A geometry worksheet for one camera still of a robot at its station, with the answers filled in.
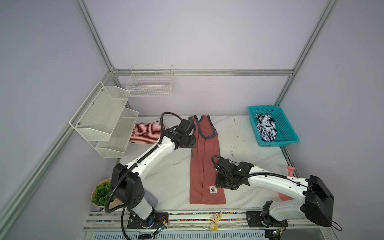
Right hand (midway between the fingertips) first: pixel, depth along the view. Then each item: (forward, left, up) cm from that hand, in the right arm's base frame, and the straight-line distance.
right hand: (215, 184), depth 79 cm
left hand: (+19, +14, +12) cm, 27 cm away
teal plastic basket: (+37, -52, -3) cm, 65 cm away
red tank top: (-1, +7, -5) cm, 8 cm away
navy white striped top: (+45, -42, -6) cm, 62 cm away
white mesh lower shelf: (+13, +53, +15) cm, 57 cm away
